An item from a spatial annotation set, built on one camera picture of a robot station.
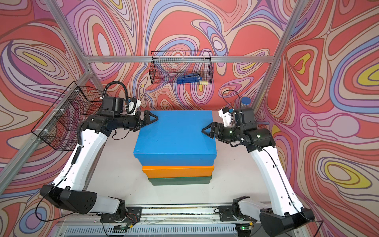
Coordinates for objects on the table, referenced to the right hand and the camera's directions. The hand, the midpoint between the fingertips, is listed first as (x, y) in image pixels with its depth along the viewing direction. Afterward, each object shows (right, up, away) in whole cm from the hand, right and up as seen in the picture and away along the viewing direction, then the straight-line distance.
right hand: (207, 137), depth 65 cm
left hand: (-25, +7, +4) cm, 27 cm away
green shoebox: (-25, -26, +15) cm, 39 cm away
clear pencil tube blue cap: (+31, +22, +36) cm, 52 cm away
